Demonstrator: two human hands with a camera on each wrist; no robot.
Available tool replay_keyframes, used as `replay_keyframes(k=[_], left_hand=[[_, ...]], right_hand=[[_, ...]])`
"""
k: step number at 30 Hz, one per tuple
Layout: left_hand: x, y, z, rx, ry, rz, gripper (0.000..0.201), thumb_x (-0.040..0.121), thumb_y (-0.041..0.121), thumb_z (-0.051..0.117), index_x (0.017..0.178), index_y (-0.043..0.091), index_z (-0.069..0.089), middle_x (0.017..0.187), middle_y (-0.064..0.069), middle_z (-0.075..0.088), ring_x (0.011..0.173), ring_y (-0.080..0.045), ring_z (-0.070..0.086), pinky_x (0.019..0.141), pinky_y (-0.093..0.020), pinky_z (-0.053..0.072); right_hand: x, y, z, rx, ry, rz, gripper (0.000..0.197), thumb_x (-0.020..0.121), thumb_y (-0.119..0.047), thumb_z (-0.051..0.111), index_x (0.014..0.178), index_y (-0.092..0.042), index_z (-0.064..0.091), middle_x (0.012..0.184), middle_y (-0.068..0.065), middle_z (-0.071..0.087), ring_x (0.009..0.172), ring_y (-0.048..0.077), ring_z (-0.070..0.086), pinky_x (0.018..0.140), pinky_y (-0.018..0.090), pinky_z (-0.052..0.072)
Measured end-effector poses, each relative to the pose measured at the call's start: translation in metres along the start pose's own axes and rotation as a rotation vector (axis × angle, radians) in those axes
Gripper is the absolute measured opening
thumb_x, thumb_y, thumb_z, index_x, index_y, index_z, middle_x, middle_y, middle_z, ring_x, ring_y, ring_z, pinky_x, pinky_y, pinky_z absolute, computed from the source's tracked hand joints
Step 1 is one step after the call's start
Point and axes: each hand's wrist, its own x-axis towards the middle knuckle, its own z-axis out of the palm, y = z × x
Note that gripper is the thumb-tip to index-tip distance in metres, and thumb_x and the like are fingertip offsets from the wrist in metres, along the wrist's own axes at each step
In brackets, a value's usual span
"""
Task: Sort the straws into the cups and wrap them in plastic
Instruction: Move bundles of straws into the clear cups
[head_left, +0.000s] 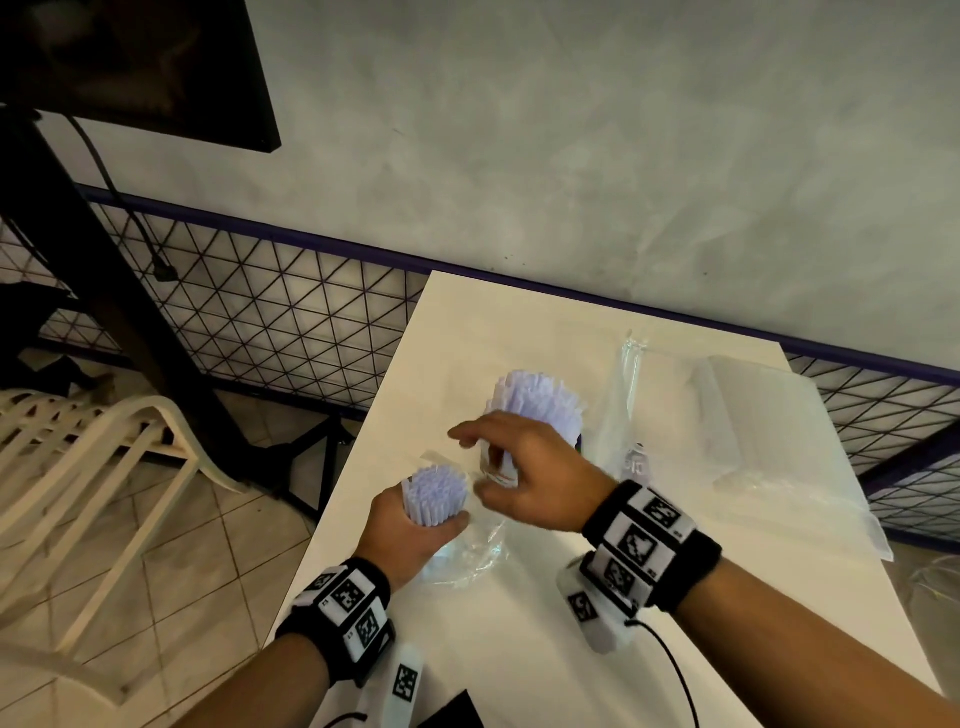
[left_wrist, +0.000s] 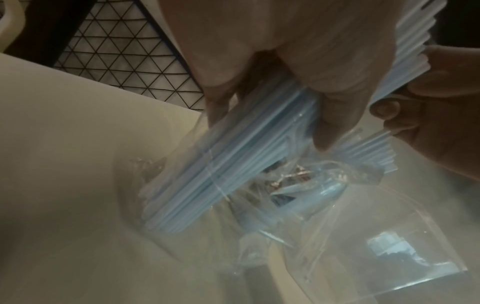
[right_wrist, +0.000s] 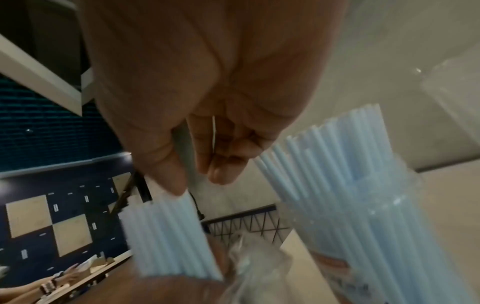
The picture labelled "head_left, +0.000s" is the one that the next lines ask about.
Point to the person's right hand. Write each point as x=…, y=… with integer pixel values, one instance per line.
x=555, y=480

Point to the person's left hand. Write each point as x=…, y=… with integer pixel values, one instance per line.
x=397, y=544

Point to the bundle of white straws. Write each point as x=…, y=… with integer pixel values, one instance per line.
x=433, y=495

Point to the clear plastic cup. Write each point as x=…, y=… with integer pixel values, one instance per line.
x=489, y=472

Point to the clear plastic bag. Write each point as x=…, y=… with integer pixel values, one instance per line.
x=480, y=551

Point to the cluster of white straws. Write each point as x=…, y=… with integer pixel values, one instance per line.
x=536, y=397

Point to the pack of straws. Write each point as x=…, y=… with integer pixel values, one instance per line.
x=780, y=435

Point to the person's right forearm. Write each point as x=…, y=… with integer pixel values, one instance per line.
x=795, y=652

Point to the black marker wristband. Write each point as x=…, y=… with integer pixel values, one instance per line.
x=345, y=607
x=645, y=544

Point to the clear acrylic sign stand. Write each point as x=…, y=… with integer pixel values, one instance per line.
x=622, y=405

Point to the black flat object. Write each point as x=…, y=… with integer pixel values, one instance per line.
x=454, y=712

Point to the white plastic chair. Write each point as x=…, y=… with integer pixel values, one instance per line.
x=142, y=412

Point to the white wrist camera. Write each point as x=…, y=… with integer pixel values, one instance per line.
x=589, y=611
x=401, y=686

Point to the dark wooden post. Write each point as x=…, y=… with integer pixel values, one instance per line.
x=112, y=300

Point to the black wall television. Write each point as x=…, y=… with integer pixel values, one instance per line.
x=135, y=67

